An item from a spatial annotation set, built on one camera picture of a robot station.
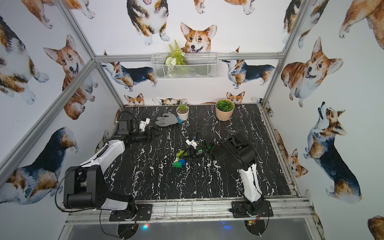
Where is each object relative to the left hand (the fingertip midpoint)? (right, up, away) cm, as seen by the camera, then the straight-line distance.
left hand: (163, 132), depth 84 cm
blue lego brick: (+11, -18, +4) cm, 21 cm away
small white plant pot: (+9, +13, +22) cm, 27 cm away
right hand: (+10, -17, +3) cm, 20 cm away
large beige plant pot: (+38, +14, +19) cm, 45 cm away
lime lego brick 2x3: (+9, -13, +7) cm, 18 cm away
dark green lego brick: (+8, -19, +3) cm, 21 cm away
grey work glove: (-3, +8, +26) cm, 27 cm away
